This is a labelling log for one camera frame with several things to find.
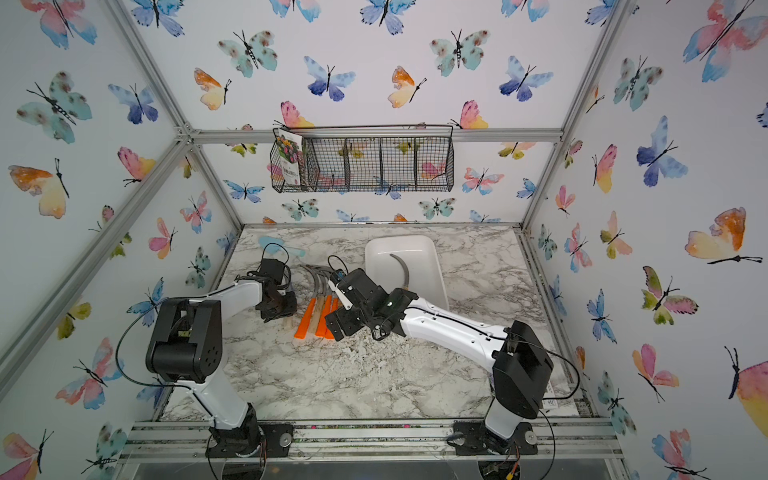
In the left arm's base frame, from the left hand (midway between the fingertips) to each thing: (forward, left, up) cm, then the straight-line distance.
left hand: (295, 307), depth 98 cm
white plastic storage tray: (+18, -38, -1) cm, 43 cm away
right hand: (-12, -19, +17) cm, 28 cm away
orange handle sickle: (-2, -10, +1) cm, 11 cm away
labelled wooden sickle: (+7, -36, +1) cm, 37 cm away
